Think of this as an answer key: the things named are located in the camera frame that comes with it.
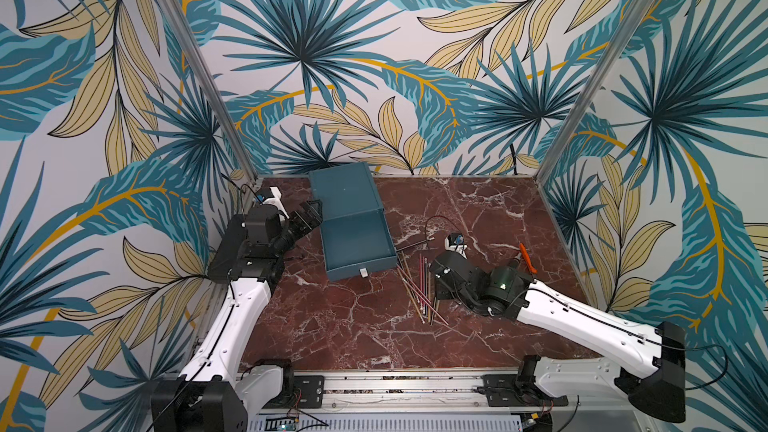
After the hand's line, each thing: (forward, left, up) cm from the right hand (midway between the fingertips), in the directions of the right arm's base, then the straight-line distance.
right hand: (440, 277), depth 75 cm
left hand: (+15, +32, +8) cm, 37 cm away
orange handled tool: (+13, -33, -16) cm, 39 cm away
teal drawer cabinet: (+25, +25, +6) cm, 36 cm away
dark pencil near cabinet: (+20, +3, -16) cm, 26 cm away
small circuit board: (-28, +40, -19) cm, 52 cm away
